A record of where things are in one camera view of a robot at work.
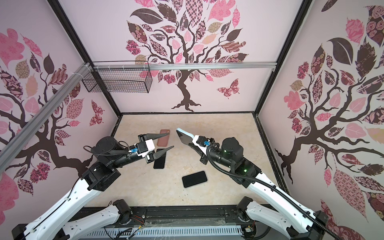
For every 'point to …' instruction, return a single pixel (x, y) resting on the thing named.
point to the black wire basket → (120, 76)
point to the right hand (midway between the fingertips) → (192, 140)
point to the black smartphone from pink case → (160, 162)
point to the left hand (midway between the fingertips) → (170, 140)
